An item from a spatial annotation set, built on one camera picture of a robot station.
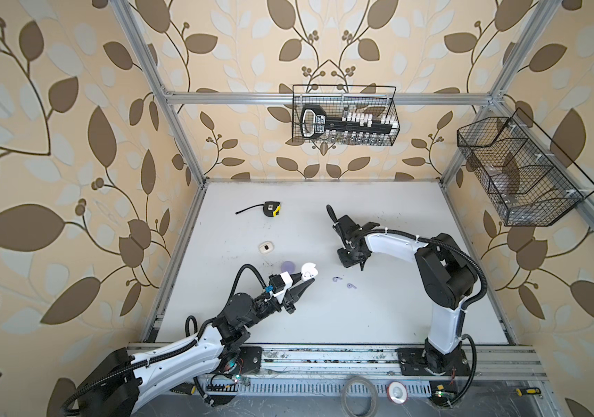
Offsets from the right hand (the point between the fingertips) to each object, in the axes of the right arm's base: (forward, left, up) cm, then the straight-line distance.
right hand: (349, 259), depth 96 cm
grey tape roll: (-43, 0, +4) cm, 43 cm away
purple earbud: (-10, +1, 0) cm, 10 cm away
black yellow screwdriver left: (-38, +49, +4) cm, 63 cm away
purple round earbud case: (-3, +23, +3) cm, 23 cm away
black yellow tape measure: (+23, +30, +4) cm, 38 cm away
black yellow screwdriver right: (-41, -43, 0) cm, 60 cm away
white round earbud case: (-16, +16, +24) cm, 33 cm away
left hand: (-16, +16, +23) cm, 32 cm away
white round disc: (-41, -7, +1) cm, 41 cm away
